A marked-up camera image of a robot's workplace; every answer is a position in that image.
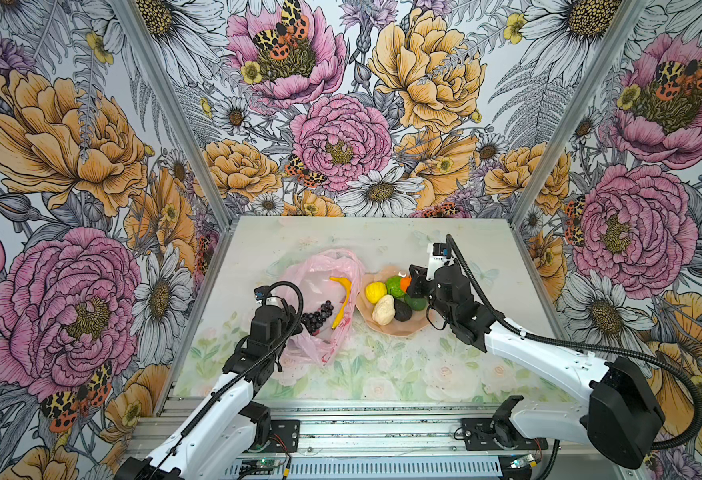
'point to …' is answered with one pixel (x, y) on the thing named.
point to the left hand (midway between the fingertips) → (293, 315)
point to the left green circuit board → (260, 463)
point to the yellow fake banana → (347, 284)
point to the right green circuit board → (517, 463)
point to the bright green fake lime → (393, 285)
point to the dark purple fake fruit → (402, 311)
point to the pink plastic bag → (311, 274)
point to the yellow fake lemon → (374, 291)
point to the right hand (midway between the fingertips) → (408, 275)
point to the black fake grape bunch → (313, 321)
